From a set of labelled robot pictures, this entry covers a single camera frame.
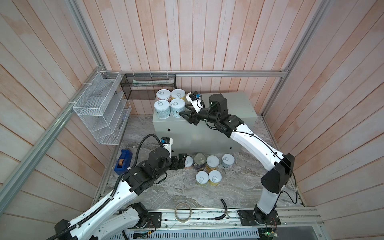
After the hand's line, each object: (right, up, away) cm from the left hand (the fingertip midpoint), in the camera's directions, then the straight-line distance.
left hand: (178, 158), depth 72 cm
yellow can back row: (+19, -6, +14) cm, 24 cm away
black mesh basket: (-27, +45, +34) cm, 63 cm away
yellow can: (+20, -13, +10) cm, 26 cm away
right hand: (+2, +24, 0) cm, 24 cm away
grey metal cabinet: (+4, +11, -2) cm, 12 cm away
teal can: (+29, -5, +18) cm, 34 cm away
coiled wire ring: (+1, -33, +4) cm, 33 cm away
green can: (+12, -14, +10) cm, 21 cm away
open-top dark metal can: (+11, -4, +12) cm, 17 cm away
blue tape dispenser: (-33, -5, +15) cm, 37 cm away
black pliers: (+24, -29, +5) cm, 38 cm away
